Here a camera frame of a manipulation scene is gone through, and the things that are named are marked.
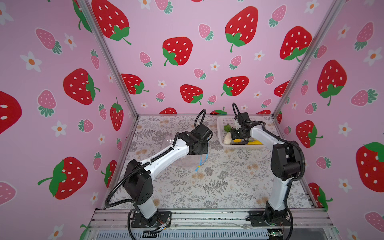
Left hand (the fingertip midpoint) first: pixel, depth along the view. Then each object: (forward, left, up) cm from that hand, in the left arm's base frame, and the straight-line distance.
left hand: (204, 149), depth 83 cm
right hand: (+17, -22, -7) cm, 29 cm away
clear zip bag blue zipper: (+4, 0, -18) cm, 18 cm away
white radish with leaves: (+15, -17, -11) cm, 25 cm away
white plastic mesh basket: (+29, -14, -8) cm, 33 cm away
